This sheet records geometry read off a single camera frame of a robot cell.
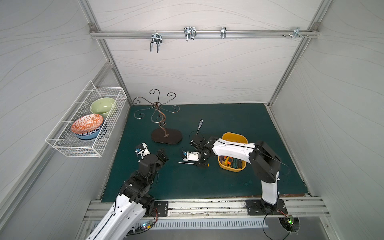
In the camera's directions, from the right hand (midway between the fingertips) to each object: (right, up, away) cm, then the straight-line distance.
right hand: (197, 160), depth 88 cm
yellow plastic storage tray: (+26, +13, +7) cm, 30 cm away
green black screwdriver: (+23, -1, -2) cm, 23 cm away
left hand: (-20, +8, -11) cm, 24 cm away
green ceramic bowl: (-48, +31, -15) cm, 59 cm away
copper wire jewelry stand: (-23, +14, +12) cm, 29 cm away
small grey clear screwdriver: (+2, +20, +19) cm, 28 cm away
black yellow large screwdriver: (+2, +2, -12) cm, 12 cm away
